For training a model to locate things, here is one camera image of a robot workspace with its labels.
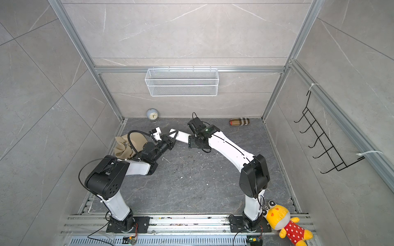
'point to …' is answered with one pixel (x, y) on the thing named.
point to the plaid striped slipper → (239, 121)
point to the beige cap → (122, 149)
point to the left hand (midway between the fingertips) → (179, 129)
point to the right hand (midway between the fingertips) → (195, 142)
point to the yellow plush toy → (278, 217)
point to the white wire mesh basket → (180, 82)
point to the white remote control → (181, 136)
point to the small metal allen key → (165, 159)
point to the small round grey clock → (152, 115)
